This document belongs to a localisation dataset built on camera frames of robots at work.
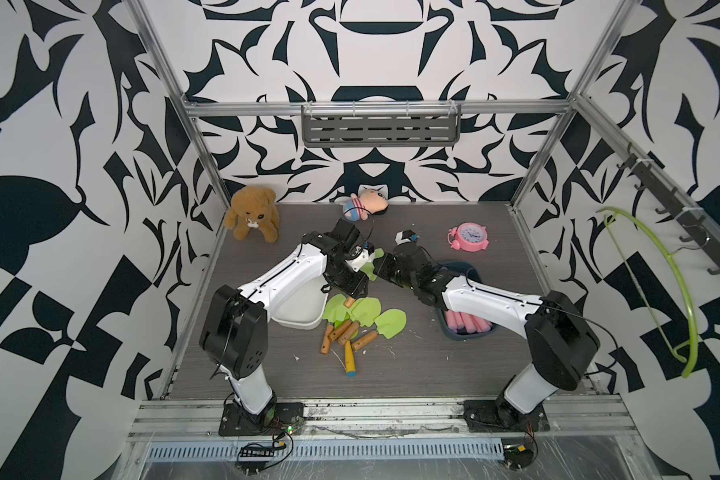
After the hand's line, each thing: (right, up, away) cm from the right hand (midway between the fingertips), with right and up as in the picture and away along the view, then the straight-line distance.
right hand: (371, 256), depth 86 cm
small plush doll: (+1, +19, +25) cm, 31 cm away
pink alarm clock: (+36, +5, +22) cm, 42 cm away
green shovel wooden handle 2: (-1, -3, -5) cm, 6 cm away
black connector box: (+34, -46, -15) cm, 59 cm away
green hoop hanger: (+61, -18, -26) cm, 68 cm away
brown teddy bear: (-37, +15, +10) cm, 41 cm away
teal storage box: (+32, -5, +13) cm, 35 cm away
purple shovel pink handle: (+27, -19, -1) cm, 32 cm away
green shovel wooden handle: (-11, -17, +5) cm, 21 cm away
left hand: (-4, -8, -1) cm, 9 cm away
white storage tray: (-20, -15, +3) cm, 25 cm away
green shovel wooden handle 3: (+6, -20, +3) cm, 21 cm away
